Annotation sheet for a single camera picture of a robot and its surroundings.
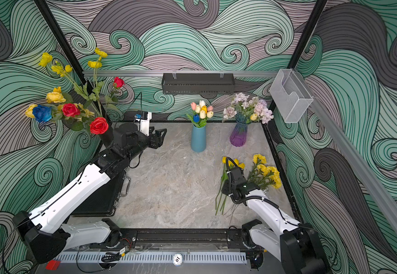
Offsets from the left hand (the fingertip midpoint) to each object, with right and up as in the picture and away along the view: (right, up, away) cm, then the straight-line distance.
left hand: (160, 126), depth 70 cm
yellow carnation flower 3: (+56, -22, +18) cm, 62 cm away
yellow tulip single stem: (+32, -19, +29) cm, 47 cm away
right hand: (+30, -31, +16) cm, 46 cm away
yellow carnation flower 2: (+52, -22, +22) cm, 61 cm away
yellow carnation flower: (+53, -17, +26) cm, 61 cm away
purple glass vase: (+40, -4, +28) cm, 49 cm away
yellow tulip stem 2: (+31, -17, +7) cm, 36 cm away
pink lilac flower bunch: (+45, +10, +18) cm, 50 cm away
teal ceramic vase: (+17, -6, +26) cm, 31 cm away
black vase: (-38, -5, +29) cm, 48 cm away
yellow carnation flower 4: (+57, -27, +18) cm, 66 cm away
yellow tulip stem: (+27, -39, +14) cm, 49 cm away
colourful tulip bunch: (+18, +7, +12) cm, 22 cm away
